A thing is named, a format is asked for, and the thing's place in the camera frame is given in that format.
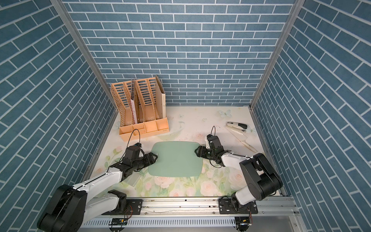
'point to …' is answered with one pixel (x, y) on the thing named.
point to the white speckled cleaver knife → (242, 137)
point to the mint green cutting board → (176, 159)
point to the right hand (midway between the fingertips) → (198, 152)
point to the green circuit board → (119, 221)
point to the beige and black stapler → (241, 127)
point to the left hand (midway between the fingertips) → (157, 159)
